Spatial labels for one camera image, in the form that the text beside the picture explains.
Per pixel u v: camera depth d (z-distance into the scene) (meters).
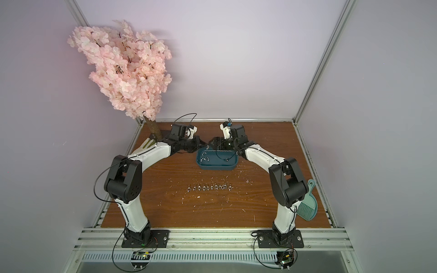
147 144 1.07
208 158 0.98
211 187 0.88
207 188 0.87
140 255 0.72
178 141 0.76
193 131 0.87
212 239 0.74
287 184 0.48
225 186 0.88
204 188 0.87
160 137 1.10
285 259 0.70
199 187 0.88
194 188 0.87
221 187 0.88
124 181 0.50
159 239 0.73
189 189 0.87
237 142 0.71
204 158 1.00
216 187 0.88
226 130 0.83
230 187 0.88
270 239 0.73
